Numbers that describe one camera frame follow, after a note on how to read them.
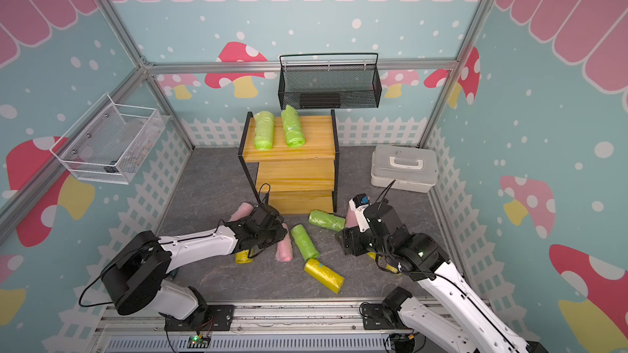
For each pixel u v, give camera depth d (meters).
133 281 0.43
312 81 0.97
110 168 0.68
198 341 0.73
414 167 0.97
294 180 0.88
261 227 0.69
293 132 0.72
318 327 0.74
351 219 0.91
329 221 0.92
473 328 0.40
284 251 0.83
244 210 0.96
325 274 0.79
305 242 0.87
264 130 0.72
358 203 0.60
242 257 0.83
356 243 0.59
